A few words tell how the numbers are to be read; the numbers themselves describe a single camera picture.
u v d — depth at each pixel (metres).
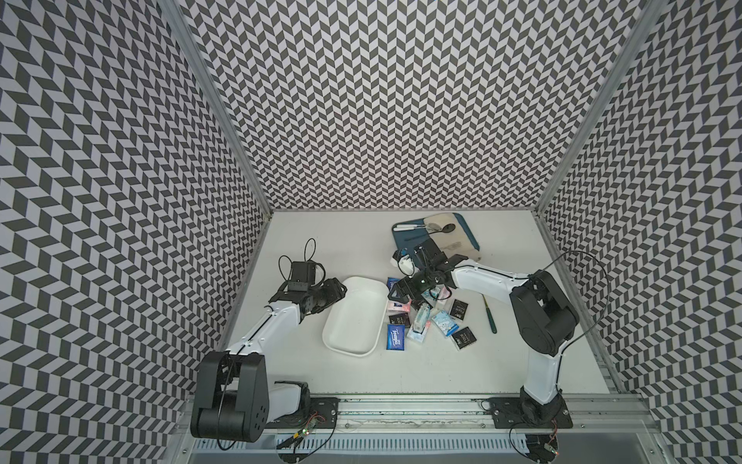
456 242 1.08
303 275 0.68
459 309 0.89
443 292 0.79
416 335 0.84
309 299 0.66
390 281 0.95
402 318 0.88
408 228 1.10
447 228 1.08
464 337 0.84
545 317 0.49
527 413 0.64
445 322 0.86
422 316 0.82
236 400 0.40
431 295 0.81
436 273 0.69
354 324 0.87
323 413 0.72
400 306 0.89
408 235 1.08
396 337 0.82
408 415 0.74
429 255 0.75
